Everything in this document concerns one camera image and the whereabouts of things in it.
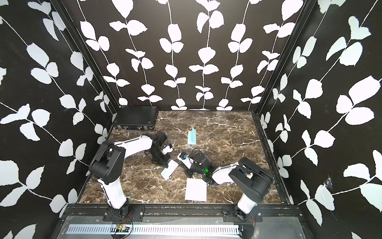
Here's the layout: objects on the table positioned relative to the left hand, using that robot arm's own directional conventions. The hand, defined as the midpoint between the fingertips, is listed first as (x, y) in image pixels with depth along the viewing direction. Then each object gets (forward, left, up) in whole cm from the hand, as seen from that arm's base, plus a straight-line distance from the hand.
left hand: (168, 163), depth 90 cm
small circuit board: (-31, +22, -2) cm, 38 cm away
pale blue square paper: (-5, 0, -1) cm, 5 cm away
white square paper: (-15, -17, -2) cm, 23 cm away
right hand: (-1, -7, +4) cm, 8 cm away
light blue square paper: (+19, -15, +1) cm, 24 cm away
